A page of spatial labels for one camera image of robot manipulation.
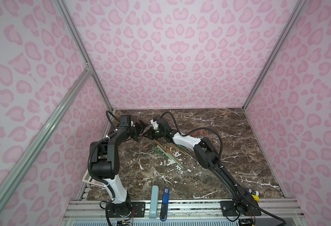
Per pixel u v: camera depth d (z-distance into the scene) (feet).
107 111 2.69
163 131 2.76
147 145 3.21
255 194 2.51
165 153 3.10
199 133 3.41
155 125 3.02
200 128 2.14
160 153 3.10
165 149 3.14
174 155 3.05
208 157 2.14
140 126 2.87
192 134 3.40
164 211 2.44
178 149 3.12
